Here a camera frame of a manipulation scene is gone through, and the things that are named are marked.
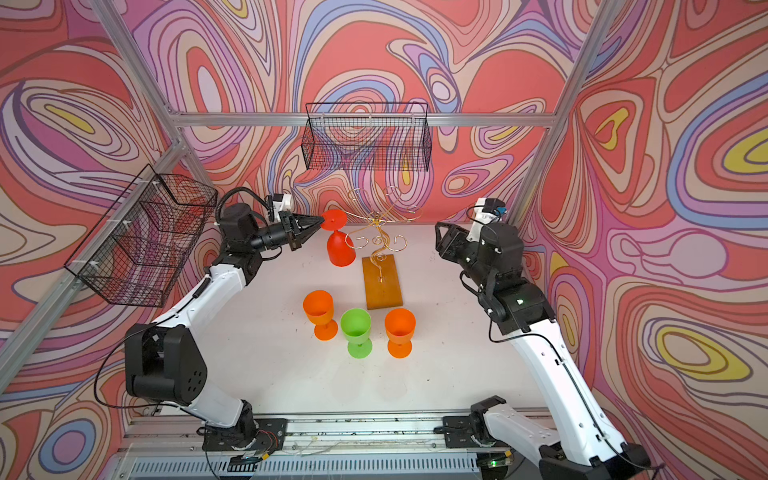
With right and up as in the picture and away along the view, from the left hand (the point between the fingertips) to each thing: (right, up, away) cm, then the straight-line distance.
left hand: (324, 223), depth 73 cm
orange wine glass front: (-4, -23, +11) cm, 26 cm away
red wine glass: (+2, -6, +9) cm, 11 cm away
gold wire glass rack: (+14, -14, +25) cm, 32 cm away
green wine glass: (+7, -28, +10) cm, 30 cm away
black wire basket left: (-50, -6, +5) cm, 50 cm away
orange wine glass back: (+19, -28, +8) cm, 35 cm away
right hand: (+28, -3, -7) cm, 29 cm away
